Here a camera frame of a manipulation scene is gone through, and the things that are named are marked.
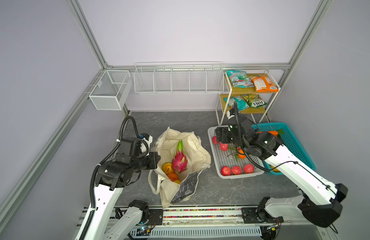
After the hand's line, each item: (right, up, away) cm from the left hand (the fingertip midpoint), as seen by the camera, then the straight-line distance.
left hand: (159, 160), depth 66 cm
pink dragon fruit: (+8, -5, +16) cm, 19 cm away
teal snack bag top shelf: (+44, +43, +22) cm, 66 cm away
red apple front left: (+34, -10, +18) cm, 40 cm away
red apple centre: (+35, +2, +26) cm, 44 cm away
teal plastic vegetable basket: (+78, +5, +29) cm, 83 cm away
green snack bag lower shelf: (+58, +33, +35) cm, 75 cm away
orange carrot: (+74, +10, +35) cm, 83 cm away
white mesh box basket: (-41, +40, +36) cm, 67 cm away
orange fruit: (+4, -13, +17) cm, 22 cm away
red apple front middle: (+40, -10, +17) cm, 45 cm away
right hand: (+29, +13, +3) cm, 32 cm away
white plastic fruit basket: (+38, -7, +26) cm, 47 cm away
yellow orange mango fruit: (+1, -8, +16) cm, 18 cm away
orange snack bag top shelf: (+55, +40, +18) cm, 70 cm away
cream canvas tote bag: (+19, -4, +18) cm, 26 cm away
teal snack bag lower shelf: (+48, +30, +33) cm, 66 cm away
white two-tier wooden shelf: (+57, +39, +42) cm, 80 cm away
